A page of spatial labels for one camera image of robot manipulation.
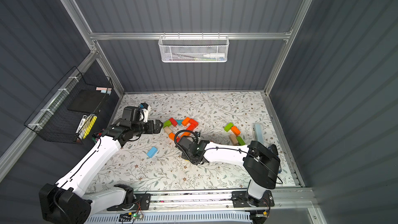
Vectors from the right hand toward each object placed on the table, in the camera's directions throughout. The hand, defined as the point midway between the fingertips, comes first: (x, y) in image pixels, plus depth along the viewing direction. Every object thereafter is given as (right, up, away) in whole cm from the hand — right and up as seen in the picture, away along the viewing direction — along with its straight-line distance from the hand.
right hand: (186, 154), depth 83 cm
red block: (-10, +16, +17) cm, 25 cm away
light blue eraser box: (+42, +10, +10) cm, 45 cm away
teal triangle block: (-6, +16, +17) cm, 24 cm away
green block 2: (+25, +12, +16) cm, 32 cm away
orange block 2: (+30, +11, +14) cm, 35 cm away
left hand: (-16, +17, -4) cm, 24 cm away
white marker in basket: (+16, +57, +10) cm, 60 cm away
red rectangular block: (+3, +15, +19) cm, 25 cm away
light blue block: (-20, 0, +5) cm, 21 cm away
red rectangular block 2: (+2, +13, +16) cm, 21 cm away
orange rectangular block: (-2, +16, +17) cm, 24 cm away
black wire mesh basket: (-55, +21, -16) cm, 61 cm away
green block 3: (+32, +6, +8) cm, 33 cm away
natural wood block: (+28, +6, +10) cm, 30 cm away
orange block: (-11, +8, +13) cm, 18 cm away
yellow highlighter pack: (-43, +17, -15) cm, 48 cm away
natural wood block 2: (-13, +11, +13) cm, 22 cm away
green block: (-14, +15, +16) cm, 26 cm away
